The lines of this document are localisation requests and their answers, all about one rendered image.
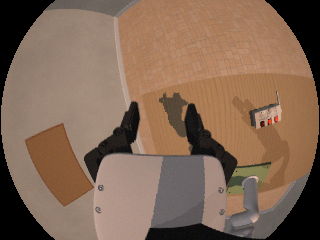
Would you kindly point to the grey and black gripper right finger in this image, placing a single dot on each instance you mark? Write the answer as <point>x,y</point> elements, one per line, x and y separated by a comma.
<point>197,134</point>

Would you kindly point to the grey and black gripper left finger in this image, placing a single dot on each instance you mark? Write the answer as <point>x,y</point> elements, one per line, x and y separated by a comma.
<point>120,140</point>

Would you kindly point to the grey power strip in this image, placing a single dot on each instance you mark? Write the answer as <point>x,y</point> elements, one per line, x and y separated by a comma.
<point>268,115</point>

